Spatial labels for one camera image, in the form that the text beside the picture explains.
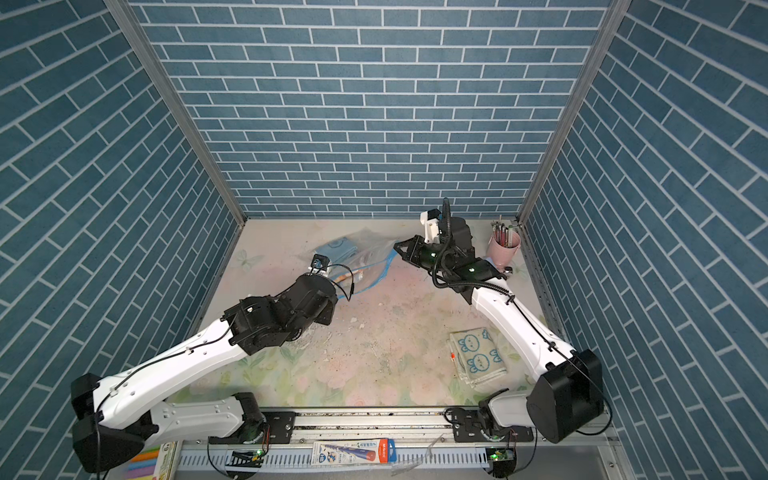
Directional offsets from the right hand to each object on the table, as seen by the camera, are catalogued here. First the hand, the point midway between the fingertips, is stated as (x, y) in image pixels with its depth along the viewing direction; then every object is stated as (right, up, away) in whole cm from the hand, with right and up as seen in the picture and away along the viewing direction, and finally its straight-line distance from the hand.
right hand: (398, 247), depth 75 cm
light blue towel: (-22, -1, +31) cm, 38 cm away
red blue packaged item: (-8, -48, -5) cm, 49 cm away
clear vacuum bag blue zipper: (-11, -4, +9) cm, 15 cm away
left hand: (-15, -12, -3) cm, 20 cm away
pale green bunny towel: (+22, -31, +10) cm, 40 cm away
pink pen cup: (+35, +1, +24) cm, 43 cm away
